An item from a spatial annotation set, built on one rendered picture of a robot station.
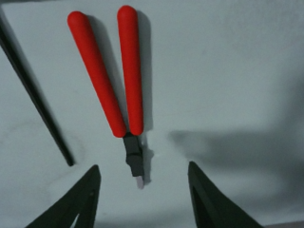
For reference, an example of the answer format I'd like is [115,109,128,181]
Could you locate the red-handled pliers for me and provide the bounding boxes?
[66,5,144,189]

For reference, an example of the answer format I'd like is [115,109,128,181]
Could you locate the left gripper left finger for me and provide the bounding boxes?
[25,164,102,228]

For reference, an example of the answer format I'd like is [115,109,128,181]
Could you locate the blue-handled t-handle hex key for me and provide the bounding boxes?
[0,29,61,140]

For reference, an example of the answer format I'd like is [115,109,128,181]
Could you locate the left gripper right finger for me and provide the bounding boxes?
[188,161,264,228]

